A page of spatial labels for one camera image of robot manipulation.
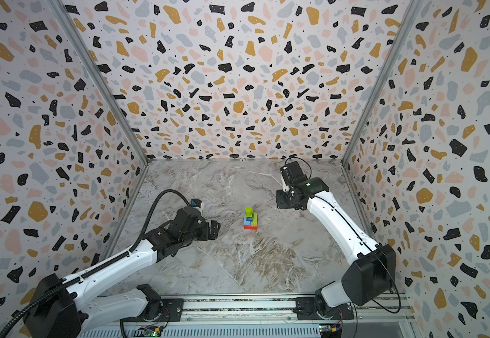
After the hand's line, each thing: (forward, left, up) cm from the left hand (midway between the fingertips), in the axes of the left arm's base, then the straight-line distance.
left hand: (211, 223), depth 82 cm
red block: (+4, -15, -12) cm, 20 cm away
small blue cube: (+6, -15, -7) cm, 17 cm away
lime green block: (+5, -17, -9) cm, 20 cm away
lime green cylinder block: (+5, -14, 0) cm, 15 cm away
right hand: (+7, -26, +8) cm, 28 cm away
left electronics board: (-33, +18, -13) cm, 40 cm away
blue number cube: (+5, -13, -9) cm, 17 cm away
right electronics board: (-34, -42, -13) cm, 56 cm away
